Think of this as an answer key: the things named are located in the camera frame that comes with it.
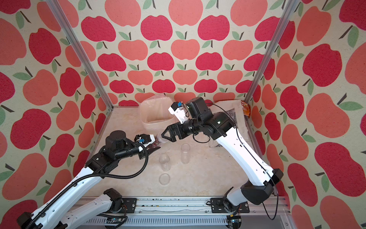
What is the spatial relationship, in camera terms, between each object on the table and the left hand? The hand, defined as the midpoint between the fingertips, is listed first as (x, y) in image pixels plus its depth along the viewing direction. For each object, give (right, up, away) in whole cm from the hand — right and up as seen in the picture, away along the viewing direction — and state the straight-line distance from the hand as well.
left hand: (157, 143), depth 67 cm
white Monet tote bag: (+49, +19, +33) cm, 62 cm away
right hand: (+7, +5, -5) cm, 10 cm away
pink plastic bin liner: (-5, +19, +28) cm, 34 cm away
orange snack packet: (+63, +20, +44) cm, 79 cm away
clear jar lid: (+1, -25, +17) cm, 30 cm away
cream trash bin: (-2, +8, +11) cm, 14 cm away
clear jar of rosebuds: (+2, +3, -6) cm, 7 cm away
